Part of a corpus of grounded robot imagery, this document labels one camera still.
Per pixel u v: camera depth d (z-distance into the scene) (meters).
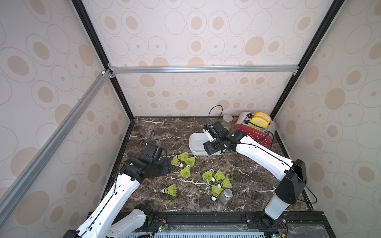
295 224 0.74
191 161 0.93
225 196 0.71
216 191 0.79
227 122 1.00
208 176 0.89
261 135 0.87
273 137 0.87
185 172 0.90
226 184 0.82
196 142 1.03
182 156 0.93
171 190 0.80
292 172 0.44
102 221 0.39
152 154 0.54
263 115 0.92
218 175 0.85
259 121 0.87
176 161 0.90
